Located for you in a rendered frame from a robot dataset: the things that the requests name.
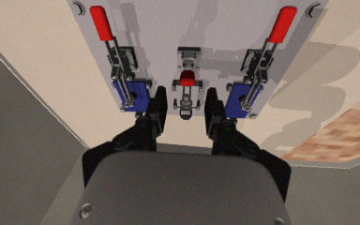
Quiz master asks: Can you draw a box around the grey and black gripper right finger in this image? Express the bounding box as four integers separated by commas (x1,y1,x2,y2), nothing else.
204,87,292,204

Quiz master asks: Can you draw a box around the dark blue flat plate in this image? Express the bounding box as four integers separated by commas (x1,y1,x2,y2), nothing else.
113,78,150,113

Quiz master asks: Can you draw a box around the grey toggle clamp with red handle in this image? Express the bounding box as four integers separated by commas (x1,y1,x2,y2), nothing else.
177,47,201,120

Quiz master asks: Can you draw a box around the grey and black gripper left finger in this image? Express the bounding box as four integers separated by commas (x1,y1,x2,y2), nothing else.
82,86,168,188

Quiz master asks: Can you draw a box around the dark blue rectangular block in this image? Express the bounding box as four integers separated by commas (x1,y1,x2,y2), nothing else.
225,82,263,118

